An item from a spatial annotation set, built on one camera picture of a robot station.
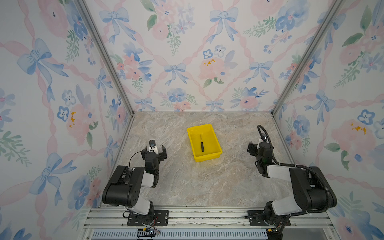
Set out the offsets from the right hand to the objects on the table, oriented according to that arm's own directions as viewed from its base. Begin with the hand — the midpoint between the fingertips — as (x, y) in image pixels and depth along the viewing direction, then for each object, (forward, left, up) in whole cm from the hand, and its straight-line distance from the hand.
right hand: (259, 142), depth 93 cm
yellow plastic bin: (-1, +29, -7) cm, 30 cm away
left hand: (-4, +65, +1) cm, 65 cm away
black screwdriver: (+3, +36, -7) cm, 36 cm away
